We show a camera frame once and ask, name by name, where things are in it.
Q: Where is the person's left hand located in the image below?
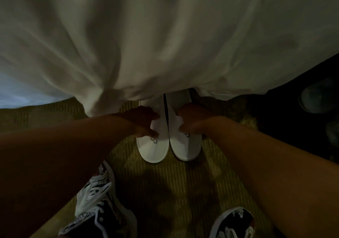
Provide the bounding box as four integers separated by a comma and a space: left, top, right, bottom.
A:
116, 106, 161, 139

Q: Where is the white bed duvet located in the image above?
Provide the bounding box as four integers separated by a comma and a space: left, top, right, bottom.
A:
0, 0, 339, 118

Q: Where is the person's right sneaker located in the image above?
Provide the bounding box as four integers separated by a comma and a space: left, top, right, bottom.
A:
209, 206, 257, 238

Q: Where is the dark wooden nightstand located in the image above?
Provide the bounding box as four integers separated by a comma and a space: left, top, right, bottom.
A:
246, 54, 339, 164

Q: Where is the person's left sneaker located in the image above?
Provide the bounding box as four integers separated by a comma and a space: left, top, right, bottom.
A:
58, 160, 138, 238

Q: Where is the person's left forearm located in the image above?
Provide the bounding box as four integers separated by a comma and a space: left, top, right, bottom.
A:
0, 114, 138, 238

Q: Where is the person's sneaker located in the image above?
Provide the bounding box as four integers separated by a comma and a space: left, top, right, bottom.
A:
58, 160, 138, 238
209, 206, 257, 238

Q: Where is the person's right forearm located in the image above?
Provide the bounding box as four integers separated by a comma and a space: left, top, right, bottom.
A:
209, 116, 339, 238

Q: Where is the person's right hand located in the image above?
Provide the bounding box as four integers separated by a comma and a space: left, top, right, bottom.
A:
177, 102, 221, 142

